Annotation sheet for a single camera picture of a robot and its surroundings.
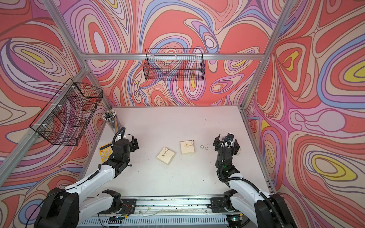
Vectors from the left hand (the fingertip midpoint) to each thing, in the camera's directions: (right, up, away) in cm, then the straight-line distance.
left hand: (128, 140), depth 86 cm
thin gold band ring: (+50, -7, +9) cm, 51 cm away
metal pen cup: (-15, +15, +7) cm, 22 cm away
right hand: (+60, 0, -4) cm, 60 cm away
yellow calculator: (-18, -9, +6) cm, 21 cm away
